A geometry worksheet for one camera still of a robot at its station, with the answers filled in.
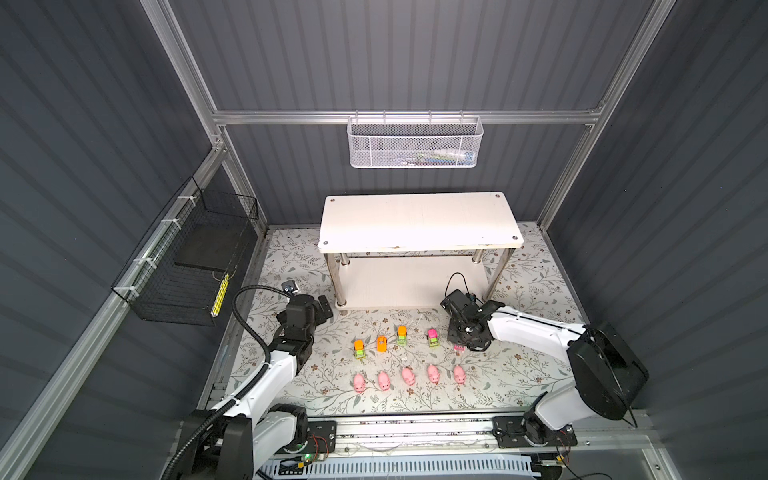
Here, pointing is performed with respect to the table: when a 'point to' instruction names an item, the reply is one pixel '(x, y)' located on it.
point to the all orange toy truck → (381, 344)
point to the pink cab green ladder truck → (457, 347)
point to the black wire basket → (176, 275)
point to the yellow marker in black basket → (222, 290)
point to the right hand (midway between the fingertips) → (459, 338)
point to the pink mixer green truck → (433, 338)
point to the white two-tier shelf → (412, 251)
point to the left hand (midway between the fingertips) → (308, 303)
